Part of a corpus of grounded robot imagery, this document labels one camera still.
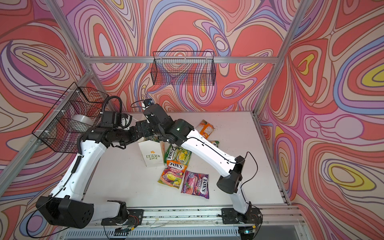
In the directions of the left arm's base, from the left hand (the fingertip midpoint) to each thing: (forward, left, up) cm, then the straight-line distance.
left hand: (143, 134), depth 76 cm
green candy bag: (0, -16, -22) cm, 27 cm away
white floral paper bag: (-5, -4, -9) cm, 11 cm away
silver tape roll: (+5, +29, +7) cm, 30 cm away
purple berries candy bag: (-18, -27, -22) cm, 39 cm away
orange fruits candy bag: (-13, -15, -21) cm, 29 cm away
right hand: (-3, -4, +9) cm, 11 cm away
